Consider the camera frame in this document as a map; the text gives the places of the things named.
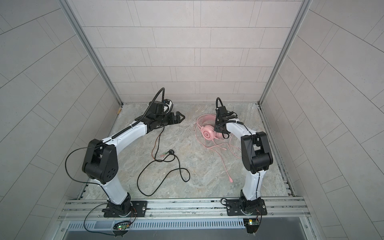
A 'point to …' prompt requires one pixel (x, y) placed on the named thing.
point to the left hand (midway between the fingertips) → (183, 115)
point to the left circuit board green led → (122, 225)
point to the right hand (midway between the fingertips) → (219, 127)
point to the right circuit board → (252, 225)
